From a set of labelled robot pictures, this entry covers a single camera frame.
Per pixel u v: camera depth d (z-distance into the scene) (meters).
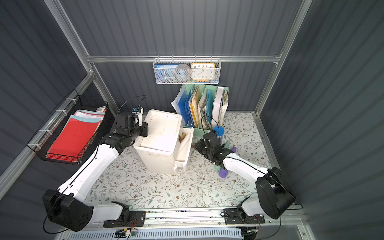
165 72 0.84
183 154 0.88
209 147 0.66
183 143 0.89
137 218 0.74
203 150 0.75
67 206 0.38
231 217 0.72
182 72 0.88
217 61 0.89
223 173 0.85
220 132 0.79
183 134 0.93
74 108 0.78
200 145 0.75
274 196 0.43
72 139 0.69
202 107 0.94
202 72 0.89
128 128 0.59
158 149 0.72
